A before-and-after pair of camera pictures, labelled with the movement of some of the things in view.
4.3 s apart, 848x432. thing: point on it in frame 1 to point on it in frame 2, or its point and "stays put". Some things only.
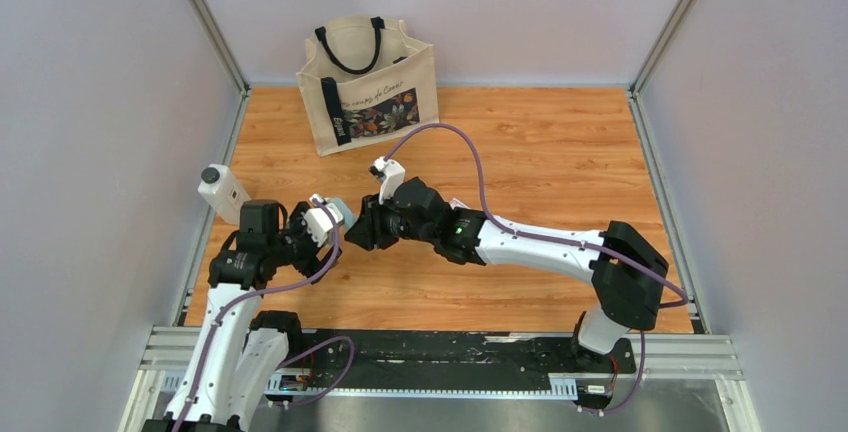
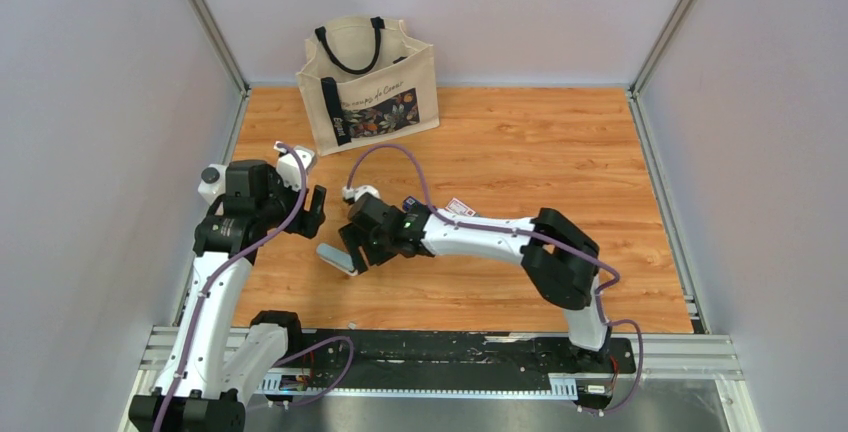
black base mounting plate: x=366 y=356 stays put
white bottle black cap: x=222 y=191 stays put
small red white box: x=456 y=203 stays put
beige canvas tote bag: x=364 y=79 stays put
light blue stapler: x=348 y=215 to x=337 y=257
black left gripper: x=311 y=265 to x=309 y=221
